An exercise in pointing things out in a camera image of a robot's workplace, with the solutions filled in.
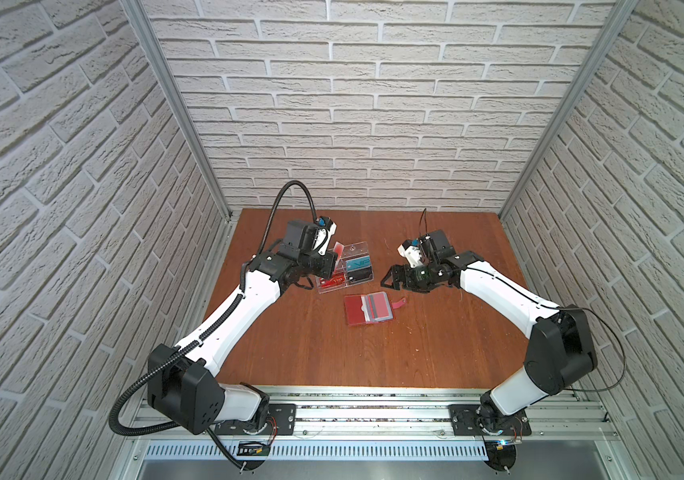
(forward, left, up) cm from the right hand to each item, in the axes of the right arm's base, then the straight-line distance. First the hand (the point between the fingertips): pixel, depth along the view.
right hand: (392, 282), depth 84 cm
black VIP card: (+10, +9, -11) cm, 17 cm away
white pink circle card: (+6, +15, +9) cm, 18 cm away
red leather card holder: (-1, +6, -13) cm, 14 cm away
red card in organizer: (+9, +17, -12) cm, 23 cm away
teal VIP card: (+14, +8, -9) cm, 19 cm away
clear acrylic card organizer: (+18, +10, -8) cm, 22 cm away
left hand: (+5, +16, +9) cm, 19 cm away
